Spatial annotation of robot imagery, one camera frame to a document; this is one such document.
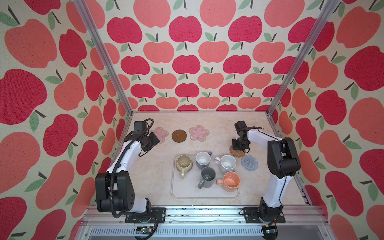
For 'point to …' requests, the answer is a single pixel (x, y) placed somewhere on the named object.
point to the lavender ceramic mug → (203, 159)
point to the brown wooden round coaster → (179, 135)
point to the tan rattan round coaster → (237, 153)
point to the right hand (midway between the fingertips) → (239, 147)
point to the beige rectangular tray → (188, 187)
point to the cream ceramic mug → (184, 164)
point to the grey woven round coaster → (249, 163)
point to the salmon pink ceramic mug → (231, 181)
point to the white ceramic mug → (227, 163)
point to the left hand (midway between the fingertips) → (159, 141)
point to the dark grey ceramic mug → (208, 175)
